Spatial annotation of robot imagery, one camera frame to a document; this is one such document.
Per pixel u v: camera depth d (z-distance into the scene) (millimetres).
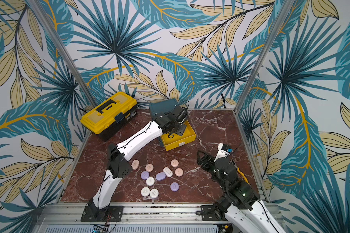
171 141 822
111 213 730
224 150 605
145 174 843
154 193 784
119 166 508
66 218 732
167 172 858
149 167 876
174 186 815
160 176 837
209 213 721
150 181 825
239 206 468
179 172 858
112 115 935
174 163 897
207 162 597
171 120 610
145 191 788
